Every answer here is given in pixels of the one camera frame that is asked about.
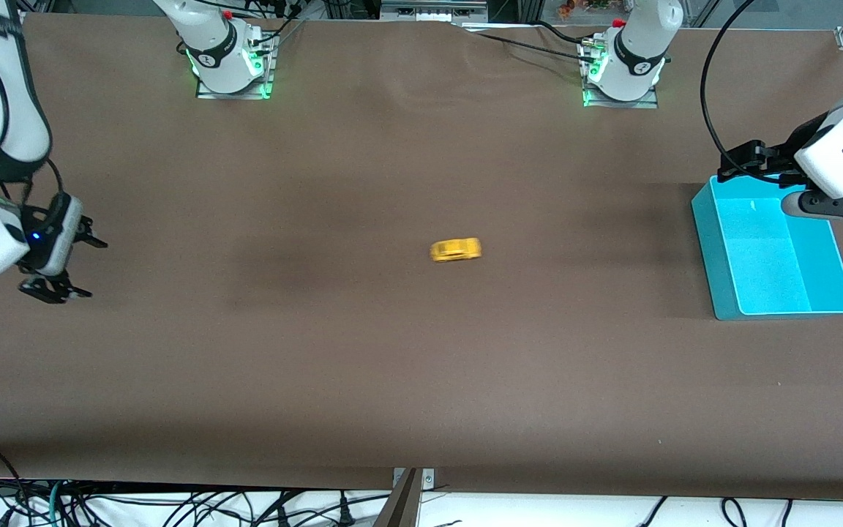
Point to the metal table edge bracket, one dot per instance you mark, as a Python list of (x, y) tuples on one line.
[(407, 501)]

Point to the aluminium frame rail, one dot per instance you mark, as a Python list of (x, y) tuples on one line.
[(432, 9)]

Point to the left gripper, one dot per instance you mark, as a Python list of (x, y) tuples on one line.
[(780, 156)]

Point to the teal plastic bin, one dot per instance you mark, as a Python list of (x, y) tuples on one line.
[(773, 256)]

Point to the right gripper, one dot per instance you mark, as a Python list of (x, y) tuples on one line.
[(79, 233)]

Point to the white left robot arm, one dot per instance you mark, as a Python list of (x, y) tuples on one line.
[(641, 44)]

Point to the yellow toy beetle car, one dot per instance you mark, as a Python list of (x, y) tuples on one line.
[(455, 249)]

